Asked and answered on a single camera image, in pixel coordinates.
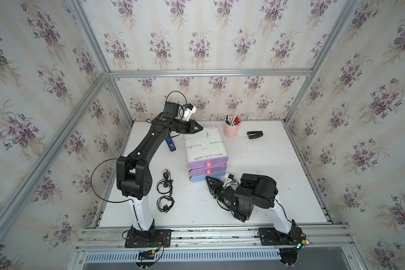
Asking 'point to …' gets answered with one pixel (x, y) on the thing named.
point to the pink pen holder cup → (231, 128)
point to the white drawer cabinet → (206, 151)
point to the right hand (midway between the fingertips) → (206, 183)
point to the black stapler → (256, 134)
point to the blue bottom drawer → (203, 178)
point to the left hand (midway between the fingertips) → (201, 129)
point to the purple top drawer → (207, 162)
